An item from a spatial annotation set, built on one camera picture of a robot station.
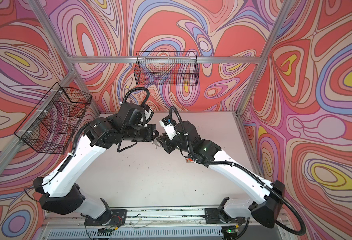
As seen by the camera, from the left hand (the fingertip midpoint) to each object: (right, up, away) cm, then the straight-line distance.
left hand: (163, 133), depth 62 cm
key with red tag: (+14, -19, +31) cm, 39 cm away
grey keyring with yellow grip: (-4, -5, +9) cm, 11 cm away
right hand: (0, -3, +6) cm, 7 cm away
